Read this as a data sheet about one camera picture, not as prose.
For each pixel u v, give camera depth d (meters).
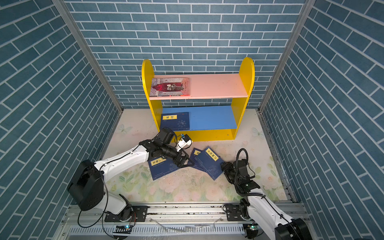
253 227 0.71
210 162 0.91
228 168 0.78
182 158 0.69
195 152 0.96
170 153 0.70
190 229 0.71
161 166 0.89
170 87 0.74
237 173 0.67
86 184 0.43
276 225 0.44
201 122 0.93
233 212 0.74
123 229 0.72
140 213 0.74
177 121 0.93
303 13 0.73
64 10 0.71
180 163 0.68
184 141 0.72
